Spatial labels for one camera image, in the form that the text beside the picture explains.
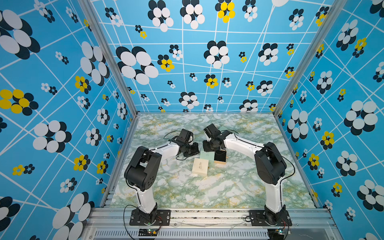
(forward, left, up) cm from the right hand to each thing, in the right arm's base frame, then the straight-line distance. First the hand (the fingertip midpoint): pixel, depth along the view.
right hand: (206, 147), depth 95 cm
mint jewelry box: (-5, -2, -2) cm, 5 cm away
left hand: (-2, +3, 0) cm, 4 cm away
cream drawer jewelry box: (-13, +4, -2) cm, 13 cm away
